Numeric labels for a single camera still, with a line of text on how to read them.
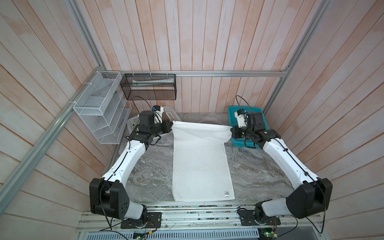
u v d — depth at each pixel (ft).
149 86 3.49
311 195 1.32
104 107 2.38
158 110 2.35
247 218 2.40
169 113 3.63
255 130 1.98
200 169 2.99
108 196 1.35
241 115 2.35
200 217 2.47
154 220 2.40
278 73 3.11
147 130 2.01
